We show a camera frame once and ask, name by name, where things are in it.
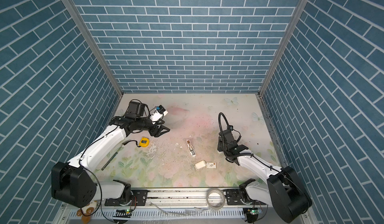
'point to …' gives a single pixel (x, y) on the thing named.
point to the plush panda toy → (86, 212)
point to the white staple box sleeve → (211, 165)
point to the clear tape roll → (216, 190)
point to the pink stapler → (191, 148)
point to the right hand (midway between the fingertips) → (221, 140)
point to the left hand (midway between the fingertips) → (165, 125)
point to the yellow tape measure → (144, 142)
